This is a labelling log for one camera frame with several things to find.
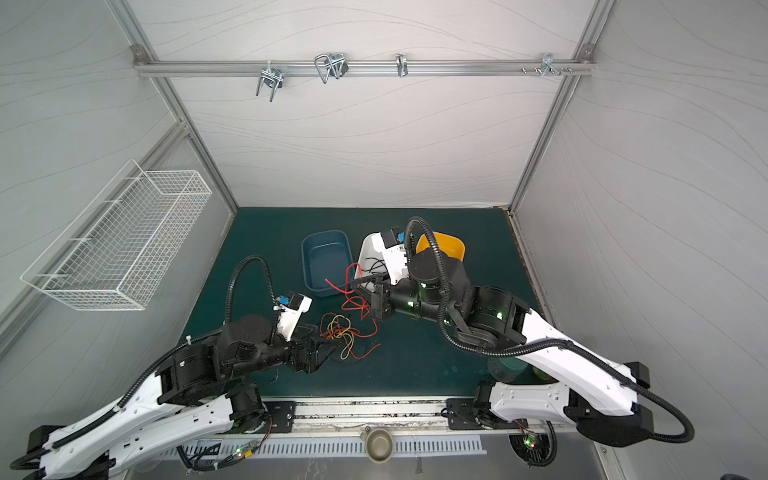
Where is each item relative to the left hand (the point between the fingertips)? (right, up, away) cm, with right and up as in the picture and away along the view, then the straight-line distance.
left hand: (332, 334), depth 65 cm
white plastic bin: (+6, +13, +39) cm, 42 cm away
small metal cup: (+10, -28, +4) cm, 30 cm away
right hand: (+7, +15, -11) cm, 20 cm away
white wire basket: (-51, +18, +3) cm, 54 cm away
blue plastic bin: (-10, +15, +40) cm, 44 cm away
